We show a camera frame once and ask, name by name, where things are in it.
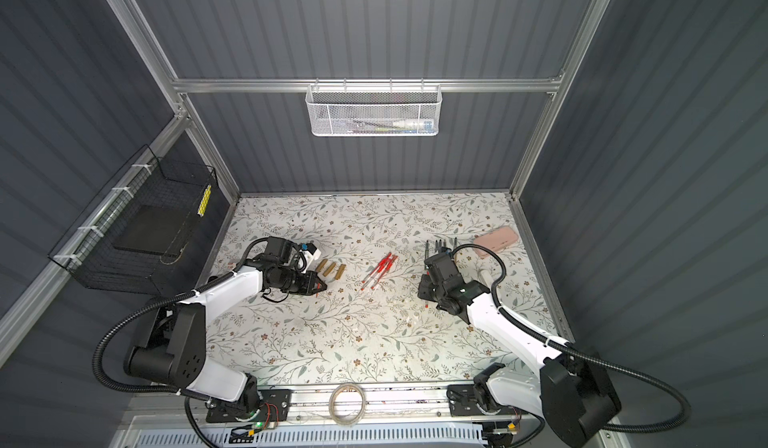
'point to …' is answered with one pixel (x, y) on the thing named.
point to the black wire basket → (87, 254)
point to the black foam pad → (157, 229)
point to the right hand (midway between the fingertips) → (428, 284)
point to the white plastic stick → (485, 275)
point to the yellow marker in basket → (204, 200)
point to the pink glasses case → (495, 240)
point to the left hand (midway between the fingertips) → (326, 289)
